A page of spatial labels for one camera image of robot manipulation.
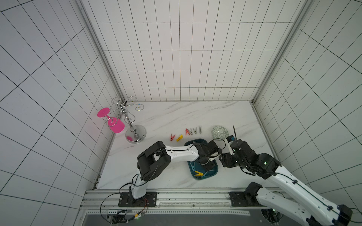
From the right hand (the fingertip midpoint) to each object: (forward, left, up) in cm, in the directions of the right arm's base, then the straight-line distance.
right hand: (219, 157), depth 75 cm
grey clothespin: (+25, +9, -12) cm, 29 cm away
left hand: (-2, +7, -13) cm, 14 cm away
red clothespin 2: (+18, +29, -12) cm, 36 cm away
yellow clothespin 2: (-6, +10, -13) cm, 17 cm away
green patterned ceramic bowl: (+23, -4, -11) cm, 26 cm away
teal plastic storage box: (-4, +12, -11) cm, 16 cm away
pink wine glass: (+17, +64, 0) cm, 67 cm away
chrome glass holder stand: (+18, +55, -10) cm, 58 cm away
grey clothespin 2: (+24, +13, -12) cm, 30 cm away
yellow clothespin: (+17, +23, -11) cm, 31 cm away
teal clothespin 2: (-2, +14, -12) cm, 18 cm away
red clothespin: (+24, +19, -12) cm, 33 cm away
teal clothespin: (-5, +4, -12) cm, 13 cm away
